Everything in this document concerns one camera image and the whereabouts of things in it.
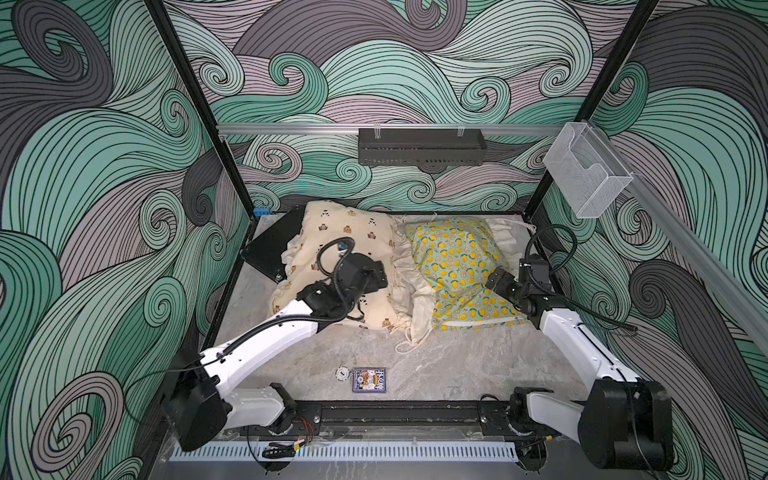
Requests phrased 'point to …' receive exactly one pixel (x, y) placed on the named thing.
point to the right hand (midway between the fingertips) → (500, 281)
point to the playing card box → (369, 379)
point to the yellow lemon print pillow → (455, 257)
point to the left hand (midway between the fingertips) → (370, 266)
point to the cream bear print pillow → (372, 235)
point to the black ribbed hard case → (267, 251)
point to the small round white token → (342, 373)
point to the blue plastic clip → (258, 212)
